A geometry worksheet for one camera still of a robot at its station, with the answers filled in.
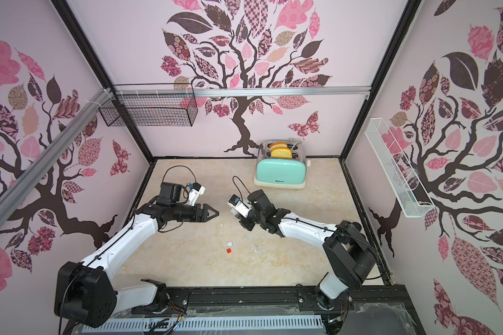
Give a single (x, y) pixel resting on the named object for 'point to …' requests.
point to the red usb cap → (228, 250)
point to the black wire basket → (152, 105)
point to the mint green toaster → (281, 163)
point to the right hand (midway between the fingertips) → (239, 214)
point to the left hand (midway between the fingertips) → (211, 218)
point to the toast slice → (281, 153)
